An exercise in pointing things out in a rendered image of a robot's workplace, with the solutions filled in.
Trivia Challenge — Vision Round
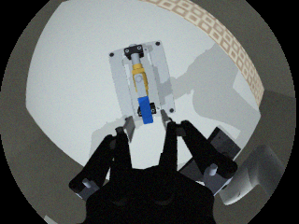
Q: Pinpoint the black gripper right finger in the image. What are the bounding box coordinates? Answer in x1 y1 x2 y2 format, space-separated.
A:
150 109 237 205

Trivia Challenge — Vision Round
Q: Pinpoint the brass ball valve with blue handle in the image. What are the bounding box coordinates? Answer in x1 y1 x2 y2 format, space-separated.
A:
122 44 161 124

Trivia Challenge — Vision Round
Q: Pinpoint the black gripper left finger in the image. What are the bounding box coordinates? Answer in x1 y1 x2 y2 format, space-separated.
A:
69 116 135 206

